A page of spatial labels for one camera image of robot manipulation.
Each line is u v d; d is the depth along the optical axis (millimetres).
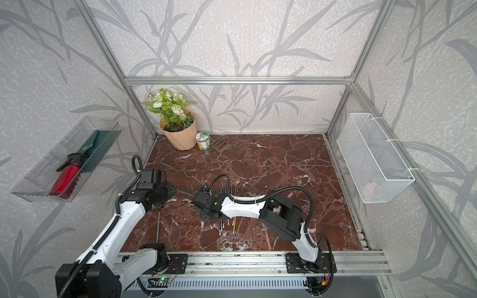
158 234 812
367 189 717
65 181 576
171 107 958
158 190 705
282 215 486
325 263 730
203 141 1081
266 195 519
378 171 605
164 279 705
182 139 1027
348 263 752
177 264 731
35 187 573
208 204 664
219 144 1132
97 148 666
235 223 844
